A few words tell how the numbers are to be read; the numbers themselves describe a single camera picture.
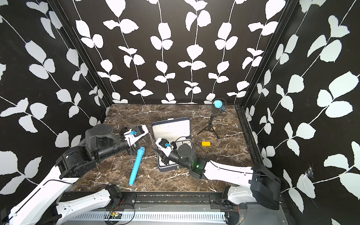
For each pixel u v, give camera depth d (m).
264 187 0.42
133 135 0.45
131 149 0.51
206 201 0.75
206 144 0.94
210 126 0.97
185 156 0.52
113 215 0.70
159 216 0.70
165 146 0.56
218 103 0.86
